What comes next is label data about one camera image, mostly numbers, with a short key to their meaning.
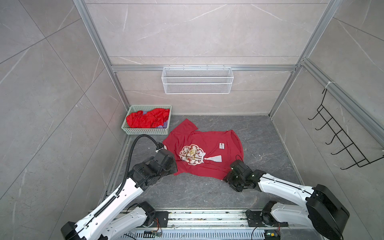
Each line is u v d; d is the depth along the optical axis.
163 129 1.04
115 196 0.43
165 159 0.54
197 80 1.01
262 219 0.65
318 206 0.41
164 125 1.11
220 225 0.73
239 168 0.66
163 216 0.74
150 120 1.07
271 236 0.70
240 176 0.66
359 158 0.60
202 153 0.98
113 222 0.52
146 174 0.48
